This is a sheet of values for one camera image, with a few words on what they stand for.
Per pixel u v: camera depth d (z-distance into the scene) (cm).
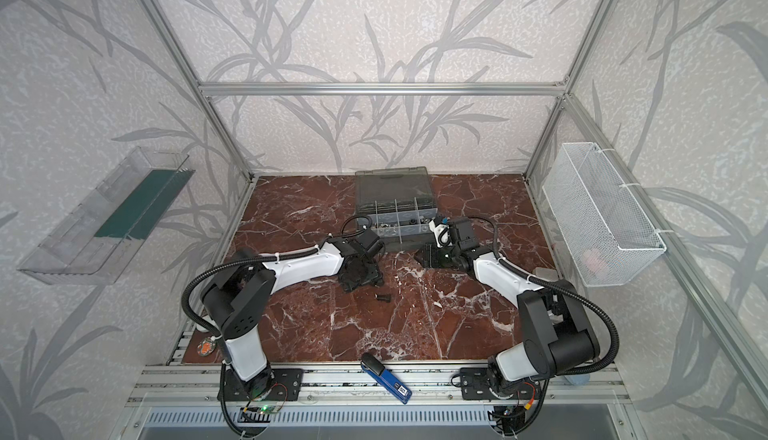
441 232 81
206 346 80
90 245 64
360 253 72
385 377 71
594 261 73
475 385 73
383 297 89
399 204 105
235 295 48
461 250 70
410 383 75
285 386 72
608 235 61
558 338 43
